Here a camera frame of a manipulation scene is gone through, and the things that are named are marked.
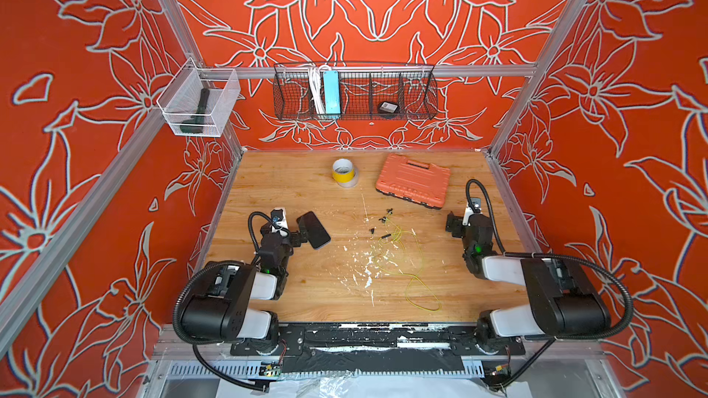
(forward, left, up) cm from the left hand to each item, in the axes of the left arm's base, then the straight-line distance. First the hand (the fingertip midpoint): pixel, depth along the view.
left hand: (288, 217), depth 89 cm
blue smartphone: (0, -8, -9) cm, 12 cm away
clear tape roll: (+22, -19, -8) cm, 31 cm away
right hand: (+7, -60, -1) cm, 61 cm away
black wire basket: (+41, -22, +24) cm, 53 cm away
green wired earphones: (-6, -38, -8) cm, 40 cm away
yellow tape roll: (+25, -16, -3) cm, 30 cm away
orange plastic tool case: (+21, -44, -3) cm, 49 cm away
